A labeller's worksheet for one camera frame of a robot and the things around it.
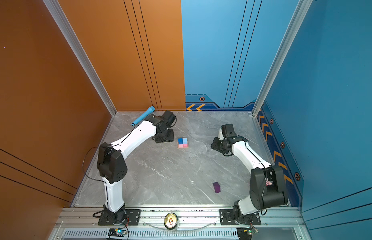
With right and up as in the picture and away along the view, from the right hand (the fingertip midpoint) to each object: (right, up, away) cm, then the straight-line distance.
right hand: (212, 145), depth 90 cm
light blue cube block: (-17, +2, +7) cm, 18 cm away
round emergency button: (-21, -28, -26) cm, 44 cm away
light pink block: (-20, -1, +7) cm, 21 cm away
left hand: (-25, +4, 0) cm, 26 cm away
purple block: (+2, -22, -7) cm, 23 cm away
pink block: (-17, -1, +8) cm, 18 cm away
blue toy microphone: (-45, +25, +30) cm, 59 cm away
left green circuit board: (-48, -39, -19) cm, 65 cm away
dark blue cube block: (-20, +2, +7) cm, 21 cm away
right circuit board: (+16, -38, -20) cm, 45 cm away
